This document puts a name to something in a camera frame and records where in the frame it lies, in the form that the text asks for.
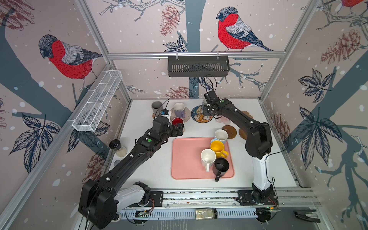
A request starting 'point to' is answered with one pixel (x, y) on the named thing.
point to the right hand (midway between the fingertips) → (205, 110)
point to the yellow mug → (218, 147)
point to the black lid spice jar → (116, 145)
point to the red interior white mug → (177, 120)
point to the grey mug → (156, 109)
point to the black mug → (220, 167)
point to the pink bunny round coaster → (185, 119)
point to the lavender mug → (179, 109)
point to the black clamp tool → (303, 213)
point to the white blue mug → (221, 135)
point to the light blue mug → (205, 110)
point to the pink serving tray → (186, 159)
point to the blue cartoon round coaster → (198, 115)
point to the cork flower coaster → (247, 113)
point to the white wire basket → (89, 118)
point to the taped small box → (203, 214)
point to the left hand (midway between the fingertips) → (180, 122)
